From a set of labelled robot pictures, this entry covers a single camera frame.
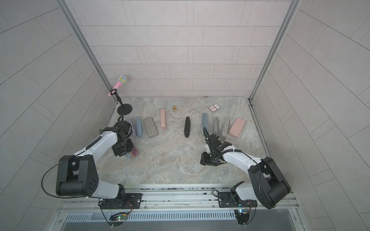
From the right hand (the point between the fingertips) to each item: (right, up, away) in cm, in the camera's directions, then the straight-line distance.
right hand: (203, 162), depth 85 cm
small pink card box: (+10, +33, +24) cm, 42 cm away
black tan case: (-10, +18, +9) cm, 23 cm away
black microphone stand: (-59, +32, +23) cm, 71 cm away
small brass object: (-20, +32, +24) cm, 45 cm away
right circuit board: (+18, -19, -17) cm, 31 cm away
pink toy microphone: (-52, +51, +7) cm, 73 cm away
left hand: (-44, +7, +2) cm, 45 cm away
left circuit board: (-41, -18, -19) cm, 49 cm away
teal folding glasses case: (+15, +18, +7) cm, 24 cm away
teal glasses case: (+2, +22, +10) cm, 25 cm away
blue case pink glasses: (-41, +5, 0) cm, 42 cm away
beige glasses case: (+9, +20, +11) cm, 25 cm away
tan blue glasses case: (-42, +20, +9) cm, 47 cm away
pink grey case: (-26, +26, +13) cm, 39 cm away
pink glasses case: (+25, +19, +14) cm, 34 cm away
